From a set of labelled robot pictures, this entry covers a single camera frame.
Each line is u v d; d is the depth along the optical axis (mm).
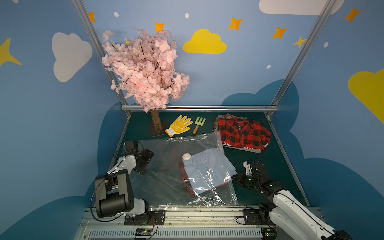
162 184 849
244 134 986
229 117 1139
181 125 1148
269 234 731
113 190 476
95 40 791
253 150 960
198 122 1163
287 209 530
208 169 849
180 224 733
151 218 733
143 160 839
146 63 611
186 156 925
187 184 820
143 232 718
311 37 798
